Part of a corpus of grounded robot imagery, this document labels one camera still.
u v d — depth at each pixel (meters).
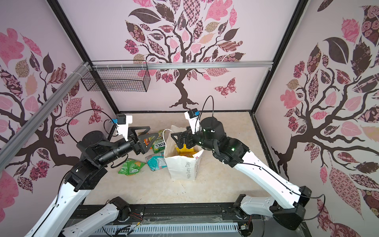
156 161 0.90
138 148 0.49
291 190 0.39
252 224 0.71
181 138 0.53
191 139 0.54
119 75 0.95
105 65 0.90
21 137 0.53
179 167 0.71
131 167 0.83
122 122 0.47
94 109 0.98
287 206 0.38
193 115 0.52
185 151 0.90
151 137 0.52
